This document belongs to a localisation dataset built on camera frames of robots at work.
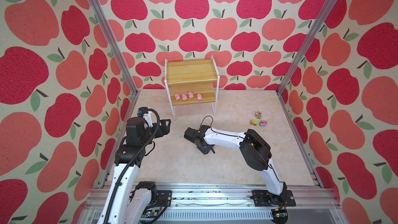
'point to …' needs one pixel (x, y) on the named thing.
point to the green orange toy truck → (254, 122)
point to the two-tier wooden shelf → (191, 82)
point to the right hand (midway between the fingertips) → (211, 144)
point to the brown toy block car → (258, 115)
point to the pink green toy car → (263, 124)
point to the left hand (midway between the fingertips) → (166, 122)
